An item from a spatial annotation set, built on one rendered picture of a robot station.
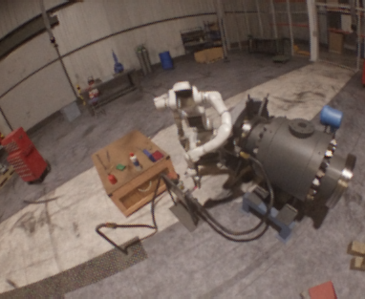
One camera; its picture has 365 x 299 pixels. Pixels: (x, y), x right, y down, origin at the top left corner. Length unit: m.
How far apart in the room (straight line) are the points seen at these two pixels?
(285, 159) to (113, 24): 9.19
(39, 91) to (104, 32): 4.20
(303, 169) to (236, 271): 1.00
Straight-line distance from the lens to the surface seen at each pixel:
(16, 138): 4.07
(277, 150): 1.35
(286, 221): 1.61
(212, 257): 1.71
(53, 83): 9.43
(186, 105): 1.45
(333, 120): 1.50
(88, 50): 9.31
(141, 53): 9.11
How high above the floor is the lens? 1.64
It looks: 37 degrees down
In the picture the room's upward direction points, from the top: 16 degrees counter-clockwise
